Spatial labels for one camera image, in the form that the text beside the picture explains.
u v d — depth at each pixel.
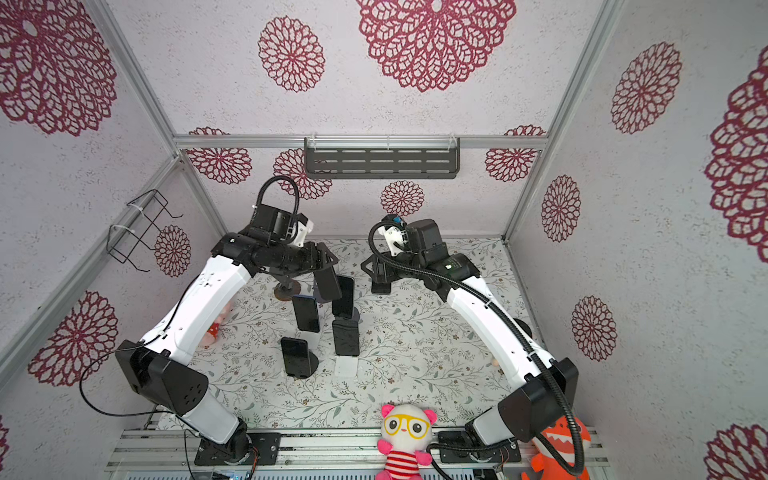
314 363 0.88
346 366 0.88
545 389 0.40
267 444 0.75
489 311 0.47
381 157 0.94
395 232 0.65
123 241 0.73
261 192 0.60
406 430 0.70
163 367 0.41
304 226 0.72
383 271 0.63
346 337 0.97
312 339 0.93
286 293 1.04
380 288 1.06
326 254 0.70
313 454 0.73
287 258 0.64
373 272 0.66
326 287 0.74
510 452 0.72
